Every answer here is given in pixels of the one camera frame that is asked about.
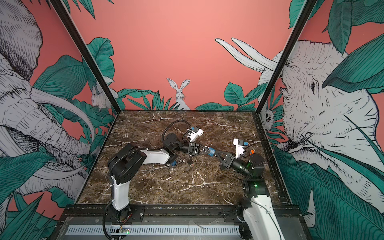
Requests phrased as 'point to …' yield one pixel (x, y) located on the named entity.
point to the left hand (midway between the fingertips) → (209, 153)
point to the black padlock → (190, 162)
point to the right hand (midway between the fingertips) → (215, 153)
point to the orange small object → (252, 151)
